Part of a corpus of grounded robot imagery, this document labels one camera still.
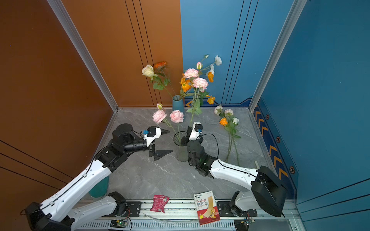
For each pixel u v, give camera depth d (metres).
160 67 0.89
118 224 0.71
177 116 0.73
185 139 0.68
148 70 0.79
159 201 0.75
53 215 0.38
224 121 1.06
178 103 0.99
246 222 0.70
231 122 1.08
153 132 0.51
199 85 0.64
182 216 0.72
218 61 0.90
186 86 0.80
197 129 0.62
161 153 0.61
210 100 0.85
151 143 0.55
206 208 0.71
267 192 0.40
